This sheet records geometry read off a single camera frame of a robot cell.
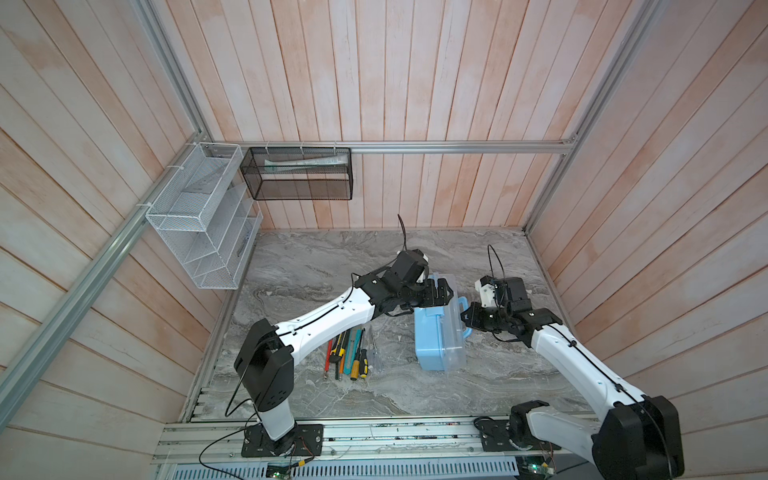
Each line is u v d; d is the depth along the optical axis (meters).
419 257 0.60
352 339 0.90
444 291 0.69
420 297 0.67
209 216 0.73
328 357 0.86
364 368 0.84
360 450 0.73
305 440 0.73
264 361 0.43
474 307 0.75
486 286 0.77
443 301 0.71
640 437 0.39
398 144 0.97
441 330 0.76
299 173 1.04
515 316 0.63
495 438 0.73
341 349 0.87
